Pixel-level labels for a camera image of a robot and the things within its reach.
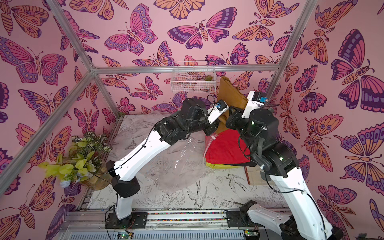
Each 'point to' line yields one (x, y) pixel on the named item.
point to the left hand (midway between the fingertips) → (221, 116)
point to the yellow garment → (221, 166)
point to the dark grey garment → (250, 163)
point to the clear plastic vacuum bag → (183, 167)
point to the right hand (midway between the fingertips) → (232, 105)
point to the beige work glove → (255, 176)
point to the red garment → (225, 147)
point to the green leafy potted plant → (83, 165)
